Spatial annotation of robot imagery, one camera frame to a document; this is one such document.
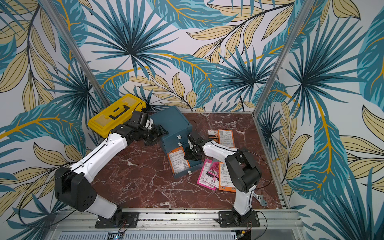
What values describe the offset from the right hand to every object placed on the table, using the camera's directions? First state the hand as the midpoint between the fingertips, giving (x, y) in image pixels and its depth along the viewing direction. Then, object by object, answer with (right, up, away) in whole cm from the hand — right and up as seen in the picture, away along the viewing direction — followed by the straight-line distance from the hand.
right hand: (186, 156), depth 92 cm
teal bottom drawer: (+5, -4, -6) cm, 9 cm away
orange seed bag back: (+27, +10, +14) cm, 32 cm away
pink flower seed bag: (+15, -11, -5) cm, 19 cm away
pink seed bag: (+12, -6, 0) cm, 13 cm away
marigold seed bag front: (+18, +12, +15) cm, 26 cm away
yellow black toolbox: (-44, +26, +3) cm, 52 cm away
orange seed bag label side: (+22, -14, -7) cm, 27 cm away
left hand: (-11, +12, -13) cm, 21 cm away
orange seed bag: (-6, -3, 0) cm, 6 cm away
